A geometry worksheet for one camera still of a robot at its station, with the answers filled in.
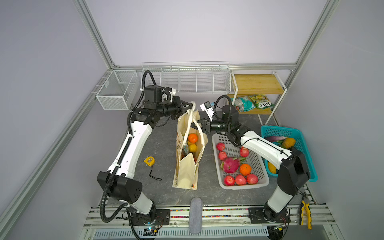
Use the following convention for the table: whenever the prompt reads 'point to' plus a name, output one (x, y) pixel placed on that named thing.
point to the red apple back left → (220, 146)
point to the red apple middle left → (222, 155)
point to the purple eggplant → (277, 139)
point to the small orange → (192, 138)
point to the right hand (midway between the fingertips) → (190, 127)
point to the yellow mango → (288, 142)
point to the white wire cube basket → (120, 90)
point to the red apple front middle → (240, 180)
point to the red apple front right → (252, 179)
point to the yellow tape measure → (150, 161)
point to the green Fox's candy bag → (261, 101)
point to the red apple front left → (229, 181)
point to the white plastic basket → (238, 167)
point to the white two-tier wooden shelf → (258, 94)
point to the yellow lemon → (192, 148)
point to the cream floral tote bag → (185, 175)
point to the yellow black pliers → (305, 206)
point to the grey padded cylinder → (195, 215)
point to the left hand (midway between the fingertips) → (194, 107)
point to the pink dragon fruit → (230, 165)
